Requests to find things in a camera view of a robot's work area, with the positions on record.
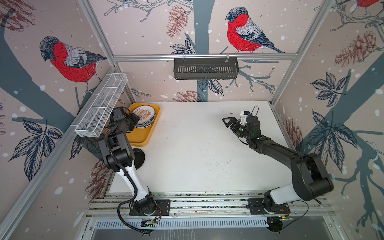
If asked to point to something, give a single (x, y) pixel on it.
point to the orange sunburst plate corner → (147, 115)
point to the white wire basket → (89, 123)
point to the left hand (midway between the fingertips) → (136, 116)
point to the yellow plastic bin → (138, 137)
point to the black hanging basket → (204, 69)
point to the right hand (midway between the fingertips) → (225, 123)
